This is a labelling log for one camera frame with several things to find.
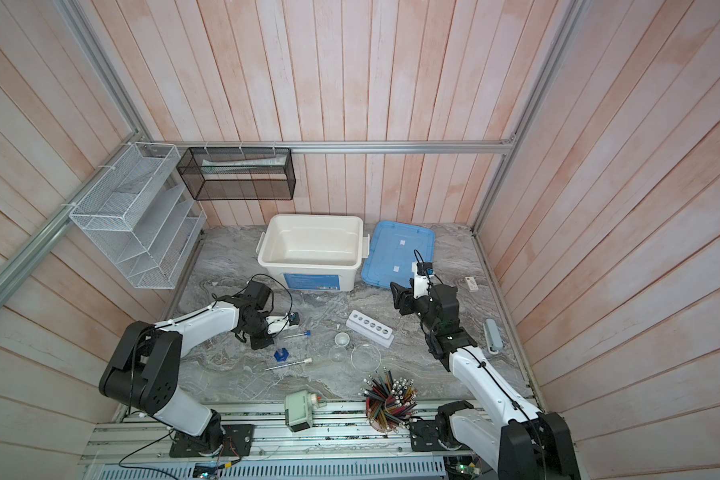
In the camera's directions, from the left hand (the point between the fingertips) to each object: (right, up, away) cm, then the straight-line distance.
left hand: (269, 339), depth 91 cm
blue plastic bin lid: (+41, +28, +23) cm, 55 cm away
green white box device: (+12, -13, -18) cm, 26 cm away
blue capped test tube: (+12, +1, +1) cm, 12 cm away
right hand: (+40, +19, -8) cm, 45 cm away
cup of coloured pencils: (+35, -10, -20) cm, 41 cm away
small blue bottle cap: (+5, -4, -3) cm, 7 cm away
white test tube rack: (+31, +4, -2) cm, 32 cm away
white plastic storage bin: (+11, +27, +20) cm, 35 cm away
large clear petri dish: (+30, -5, -3) cm, 30 cm away
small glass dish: (+23, 0, -1) cm, 23 cm away
